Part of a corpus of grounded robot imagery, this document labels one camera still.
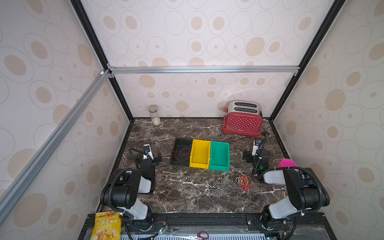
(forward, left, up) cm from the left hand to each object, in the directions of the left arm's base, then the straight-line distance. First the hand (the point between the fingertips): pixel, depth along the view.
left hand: (153, 147), depth 89 cm
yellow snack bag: (-40, +16, -7) cm, 43 cm away
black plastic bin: (+4, -15, -11) cm, 19 cm away
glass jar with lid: (+30, +5, +3) cm, 31 cm away
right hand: (+2, -66, -5) cm, 66 cm away
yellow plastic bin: (+3, -28, -10) cm, 30 cm away
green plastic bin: (-1, -41, -9) cm, 42 cm away
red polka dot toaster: (+20, -56, +6) cm, 60 cm away
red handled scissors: (-43, -27, -10) cm, 52 cm away
